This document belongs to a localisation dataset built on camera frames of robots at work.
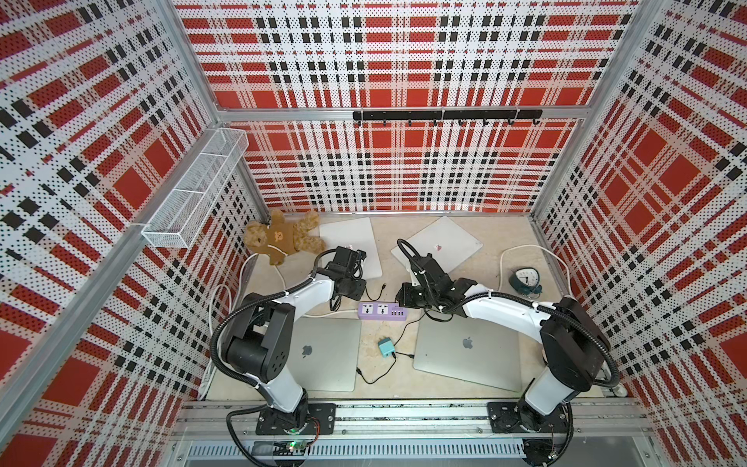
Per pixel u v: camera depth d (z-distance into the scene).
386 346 0.84
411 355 0.84
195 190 0.76
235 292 1.03
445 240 1.13
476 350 0.88
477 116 0.91
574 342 0.45
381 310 0.91
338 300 0.82
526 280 0.96
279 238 1.04
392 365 0.82
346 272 0.75
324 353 0.84
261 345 0.46
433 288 0.67
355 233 1.15
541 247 1.11
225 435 0.69
